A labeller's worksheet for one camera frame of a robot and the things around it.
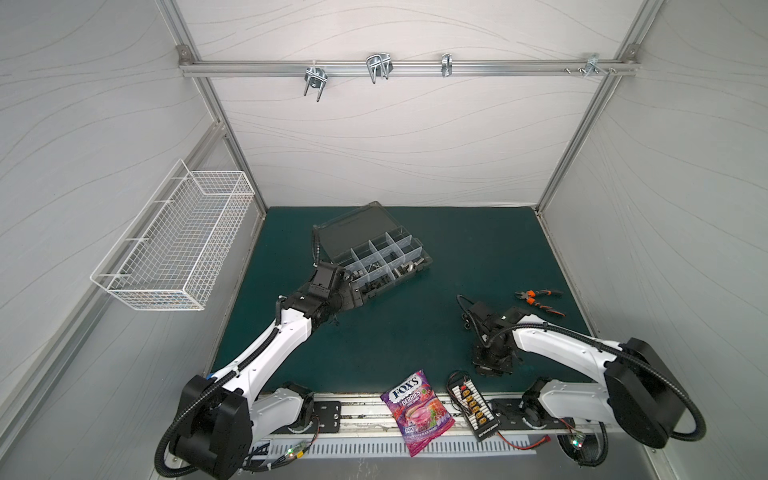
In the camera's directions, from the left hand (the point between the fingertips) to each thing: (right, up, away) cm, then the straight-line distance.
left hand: (350, 291), depth 85 cm
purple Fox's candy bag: (+19, -28, -13) cm, 36 cm away
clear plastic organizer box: (+5, +12, +17) cm, 22 cm away
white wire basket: (-40, +12, -17) cm, 45 cm away
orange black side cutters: (+57, -4, +10) cm, 58 cm away
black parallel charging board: (+33, -27, -11) cm, 44 cm away
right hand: (+37, -20, -3) cm, 42 cm away
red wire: (+50, -33, -14) cm, 61 cm away
